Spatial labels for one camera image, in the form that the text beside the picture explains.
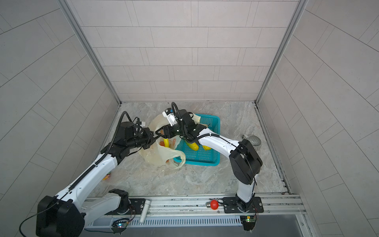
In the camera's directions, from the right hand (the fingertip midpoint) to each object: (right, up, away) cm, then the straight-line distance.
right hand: (160, 131), depth 77 cm
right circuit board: (+44, -40, -8) cm, 60 cm away
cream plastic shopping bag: (+3, -9, -9) cm, 12 cm away
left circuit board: (-13, -40, -12) cm, 44 cm away
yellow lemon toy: (+25, -11, +10) cm, 29 cm away
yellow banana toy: (+1, -7, +10) cm, 13 cm away
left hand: (+3, -1, -2) cm, 4 cm away
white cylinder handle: (-5, -36, -8) cm, 38 cm away
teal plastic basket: (+22, -17, +12) cm, 31 cm away
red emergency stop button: (+28, -34, -6) cm, 45 cm away
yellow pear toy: (+18, -11, +12) cm, 24 cm away
